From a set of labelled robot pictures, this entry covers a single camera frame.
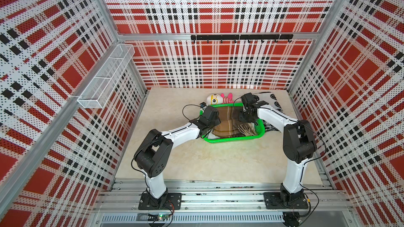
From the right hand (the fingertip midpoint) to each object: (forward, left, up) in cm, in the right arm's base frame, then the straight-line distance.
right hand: (244, 117), depth 96 cm
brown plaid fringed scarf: (-7, +9, +1) cm, 12 cm away
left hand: (-2, +16, +3) cm, 17 cm away
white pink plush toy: (+16, +17, 0) cm, 24 cm away
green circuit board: (-50, +43, -5) cm, 66 cm away
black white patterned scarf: (+13, -22, -4) cm, 26 cm away
